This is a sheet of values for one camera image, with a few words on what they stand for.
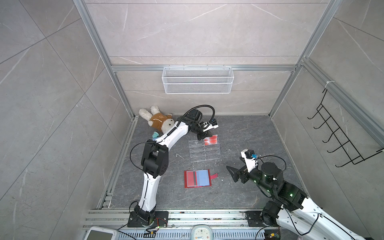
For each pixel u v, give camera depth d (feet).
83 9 2.24
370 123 1.74
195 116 2.50
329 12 2.30
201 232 2.25
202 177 2.84
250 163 1.96
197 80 3.31
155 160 1.79
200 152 3.17
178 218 2.45
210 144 3.11
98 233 2.18
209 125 2.56
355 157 1.90
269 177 1.68
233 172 2.14
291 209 1.65
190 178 2.83
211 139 3.06
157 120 3.42
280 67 2.97
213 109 2.33
